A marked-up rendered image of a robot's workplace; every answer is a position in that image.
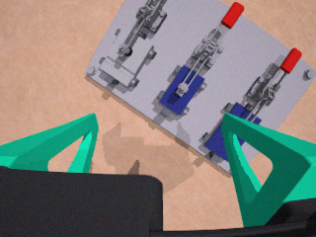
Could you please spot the blue rectangular block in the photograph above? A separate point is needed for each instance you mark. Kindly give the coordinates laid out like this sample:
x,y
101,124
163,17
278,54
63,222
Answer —
x,y
175,102
216,143

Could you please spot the grey fixture plate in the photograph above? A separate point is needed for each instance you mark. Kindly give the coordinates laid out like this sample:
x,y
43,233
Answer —
x,y
249,52

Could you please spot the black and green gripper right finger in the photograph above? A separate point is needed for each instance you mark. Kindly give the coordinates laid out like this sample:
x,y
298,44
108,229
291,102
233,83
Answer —
x,y
293,175

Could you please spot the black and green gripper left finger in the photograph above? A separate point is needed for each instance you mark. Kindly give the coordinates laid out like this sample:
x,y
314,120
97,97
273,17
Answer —
x,y
34,152

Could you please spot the toggle clamp with red handle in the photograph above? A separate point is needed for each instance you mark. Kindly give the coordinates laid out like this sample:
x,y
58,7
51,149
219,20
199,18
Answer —
x,y
207,47
263,90

